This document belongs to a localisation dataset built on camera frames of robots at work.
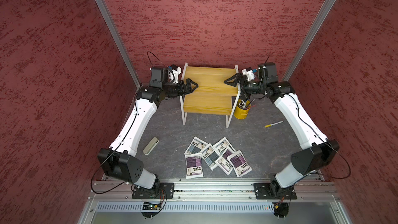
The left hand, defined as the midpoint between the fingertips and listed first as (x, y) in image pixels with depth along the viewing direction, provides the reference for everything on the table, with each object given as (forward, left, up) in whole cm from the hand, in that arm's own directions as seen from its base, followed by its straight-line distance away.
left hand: (191, 90), depth 74 cm
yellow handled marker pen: (-1, -48, -32) cm, 58 cm away
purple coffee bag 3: (-25, -17, -30) cm, 42 cm away
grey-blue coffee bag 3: (-15, -17, -30) cm, 38 cm away
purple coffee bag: (-25, -26, -31) cm, 47 cm away
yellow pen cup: (+6, -30, -23) cm, 38 cm away
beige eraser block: (-17, +24, -29) cm, 41 cm away
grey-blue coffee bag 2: (-21, -10, -31) cm, 38 cm away
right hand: (-1, -17, +2) cm, 17 cm away
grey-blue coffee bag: (-16, -2, -31) cm, 35 cm away
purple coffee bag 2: (-27, -1, -30) cm, 40 cm away
